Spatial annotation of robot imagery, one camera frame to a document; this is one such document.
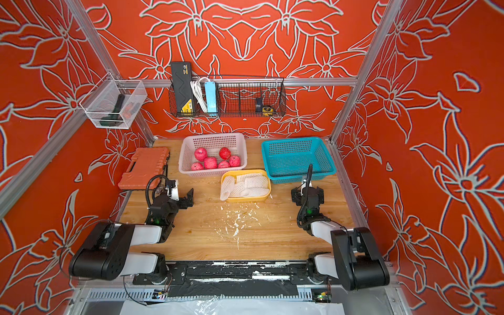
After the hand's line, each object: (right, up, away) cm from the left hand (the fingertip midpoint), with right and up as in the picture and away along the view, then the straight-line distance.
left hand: (183, 188), depth 90 cm
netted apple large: (+5, +16, +14) cm, 22 cm away
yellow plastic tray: (+24, +7, +7) cm, 26 cm away
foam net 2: (+30, 0, -5) cm, 30 cm away
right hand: (+58, +1, 0) cm, 58 cm away
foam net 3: (+33, +4, -1) cm, 34 cm away
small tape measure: (+40, +39, +4) cm, 55 cm away
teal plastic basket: (+53, +12, +19) cm, 58 cm away
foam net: (+23, 0, -3) cm, 23 cm away
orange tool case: (-24, +11, +12) cm, 30 cm away
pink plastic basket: (+11, +22, +20) cm, 32 cm away
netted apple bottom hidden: (+18, +17, +15) cm, 29 cm away
